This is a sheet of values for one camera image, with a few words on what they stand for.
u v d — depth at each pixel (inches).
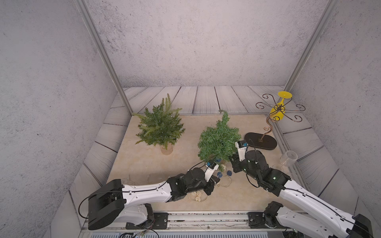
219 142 27.7
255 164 21.5
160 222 28.8
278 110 31.9
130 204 17.3
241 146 25.9
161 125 28.0
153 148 39.9
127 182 33.3
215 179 28.7
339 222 16.0
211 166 25.5
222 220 29.2
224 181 34.2
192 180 22.4
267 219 25.5
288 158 30.3
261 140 40.0
